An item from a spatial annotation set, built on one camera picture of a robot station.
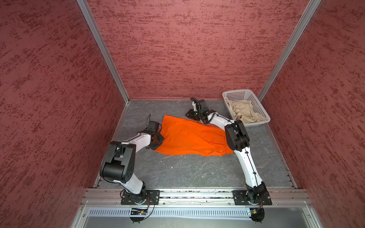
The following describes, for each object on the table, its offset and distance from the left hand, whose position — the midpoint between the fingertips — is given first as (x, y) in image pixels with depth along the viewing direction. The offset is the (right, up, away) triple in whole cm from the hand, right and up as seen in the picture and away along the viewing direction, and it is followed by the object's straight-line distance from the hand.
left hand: (162, 143), depth 95 cm
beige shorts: (+63, +21, +15) cm, 68 cm away
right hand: (+16, +18, +11) cm, 26 cm away
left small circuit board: (-9, -31, -22) cm, 39 cm away
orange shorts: (+17, +5, +3) cm, 17 cm away
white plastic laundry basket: (+65, +37, +23) cm, 78 cm away
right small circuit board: (+52, -30, -24) cm, 64 cm away
